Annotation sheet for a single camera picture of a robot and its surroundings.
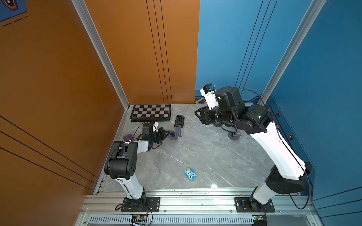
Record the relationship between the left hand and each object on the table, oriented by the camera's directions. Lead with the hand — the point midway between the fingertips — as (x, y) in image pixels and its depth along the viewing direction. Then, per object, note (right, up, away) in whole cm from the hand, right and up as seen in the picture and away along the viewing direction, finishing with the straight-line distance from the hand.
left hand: (170, 129), depth 96 cm
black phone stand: (+6, +6, +10) cm, 13 cm away
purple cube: (-29, -5, 0) cm, 30 cm away
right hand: (+17, +12, -34) cm, 39 cm away
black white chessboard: (-17, +12, +16) cm, 26 cm away
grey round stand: (+3, -3, -4) cm, 6 cm away
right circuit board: (+48, -44, -25) cm, 70 cm away
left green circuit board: (-12, -43, -25) cm, 51 cm away
